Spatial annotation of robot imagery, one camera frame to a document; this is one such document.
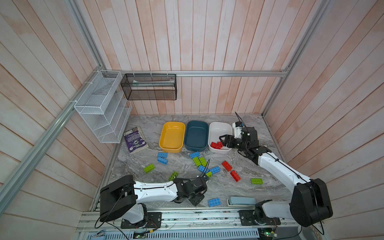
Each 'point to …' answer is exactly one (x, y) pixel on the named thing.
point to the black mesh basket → (150, 86)
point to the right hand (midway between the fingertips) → (224, 137)
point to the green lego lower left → (174, 174)
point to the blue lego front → (214, 202)
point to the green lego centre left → (197, 161)
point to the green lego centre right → (202, 161)
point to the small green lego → (149, 168)
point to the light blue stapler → (241, 201)
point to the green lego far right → (257, 181)
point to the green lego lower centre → (209, 174)
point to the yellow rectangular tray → (172, 137)
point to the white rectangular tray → (215, 130)
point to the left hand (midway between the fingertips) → (195, 196)
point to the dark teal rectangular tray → (196, 135)
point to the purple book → (135, 140)
